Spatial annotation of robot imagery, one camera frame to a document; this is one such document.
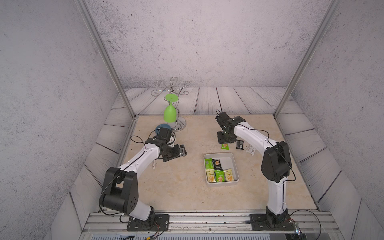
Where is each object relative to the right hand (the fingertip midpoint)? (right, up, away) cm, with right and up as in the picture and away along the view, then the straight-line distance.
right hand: (223, 140), depth 92 cm
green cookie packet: (0, -4, -2) cm, 4 cm away
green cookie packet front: (-3, -20, -5) cm, 21 cm away
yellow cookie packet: (-9, -19, -6) cm, 22 cm away
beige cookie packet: (+2, -19, -5) cm, 20 cm away
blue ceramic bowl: (-40, +9, +16) cm, 44 cm away
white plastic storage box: (+3, -13, +1) cm, 13 cm away
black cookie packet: (-4, -15, -1) cm, 16 cm away
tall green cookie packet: (-9, -14, -1) cm, 17 cm away
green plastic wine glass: (-32, +17, -2) cm, 37 cm away
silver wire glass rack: (-30, +11, +30) cm, 44 cm away
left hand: (-25, -8, -5) cm, 26 cm away
